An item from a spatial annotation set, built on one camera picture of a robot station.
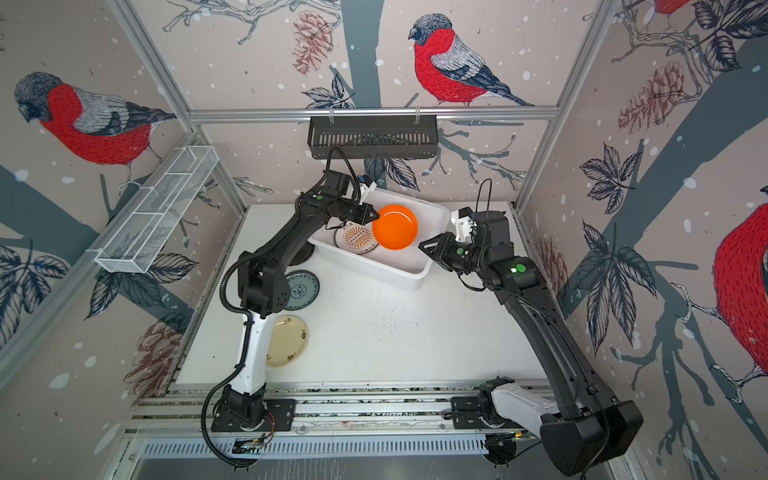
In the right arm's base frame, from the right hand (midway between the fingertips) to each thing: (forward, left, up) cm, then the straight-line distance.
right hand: (417, 249), depth 70 cm
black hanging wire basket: (+54, +3, -2) cm, 54 cm away
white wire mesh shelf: (+9, +70, +3) cm, 71 cm away
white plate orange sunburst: (+27, +23, -28) cm, 45 cm away
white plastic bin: (+6, +3, -16) cm, 17 cm away
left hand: (+22, +12, -11) cm, 28 cm away
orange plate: (+22, +7, -17) cm, 28 cm away
